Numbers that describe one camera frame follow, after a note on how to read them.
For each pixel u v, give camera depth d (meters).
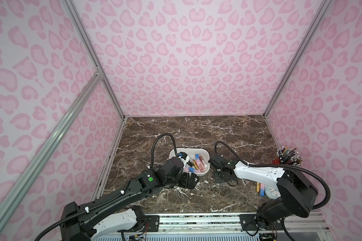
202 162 0.92
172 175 0.55
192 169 0.90
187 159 0.67
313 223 0.75
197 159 0.93
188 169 0.90
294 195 0.42
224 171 0.64
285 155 0.85
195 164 0.92
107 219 0.45
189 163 0.93
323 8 0.70
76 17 0.72
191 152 0.99
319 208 0.44
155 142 1.04
